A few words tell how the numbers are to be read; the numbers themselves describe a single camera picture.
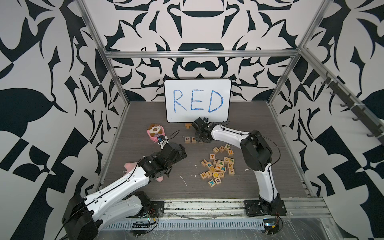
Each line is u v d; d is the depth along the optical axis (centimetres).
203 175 83
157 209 74
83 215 39
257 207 74
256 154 54
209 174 83
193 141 96
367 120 55
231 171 84
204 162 87
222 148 93
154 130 96
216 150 91
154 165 56
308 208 77
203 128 74
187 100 96
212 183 80
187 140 96
